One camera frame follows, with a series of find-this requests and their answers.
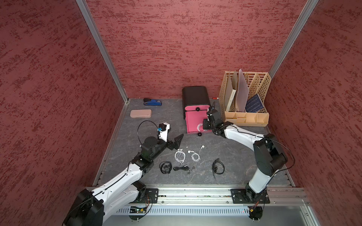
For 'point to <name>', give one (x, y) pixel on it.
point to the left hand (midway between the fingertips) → (176, 134)
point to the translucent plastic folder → (242, 93)
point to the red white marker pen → (215, 98)
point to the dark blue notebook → (254, 104)
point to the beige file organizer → (258, 83)
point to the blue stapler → (149, 101)
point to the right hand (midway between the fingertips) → (205, 123)
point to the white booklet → (230, 100)
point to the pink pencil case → (141, 113)
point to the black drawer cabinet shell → (194, 95)
